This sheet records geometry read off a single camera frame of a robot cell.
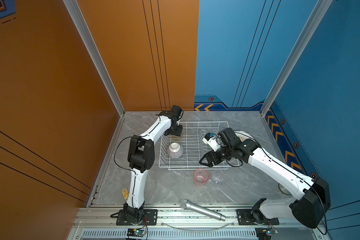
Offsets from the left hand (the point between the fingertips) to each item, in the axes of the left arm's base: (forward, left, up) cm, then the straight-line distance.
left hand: (176, 131), depth 98 cm
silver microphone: (-43, -7, -5) cm, 44 cm away
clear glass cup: (-29, -25, -7) cm, 39 cm away
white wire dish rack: (-13, -6, -5) cm, 15 cm away
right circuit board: (-54, -45, -9) cm, 71 cm away
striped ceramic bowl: (-13, 0, -3) cm, 14 cm away
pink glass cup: (-27, -15, -8) cm, 32 cm away
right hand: (-25, -16, +9) cm, 31 cm away
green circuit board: (-54, +17, -10) cm, 57 cm away
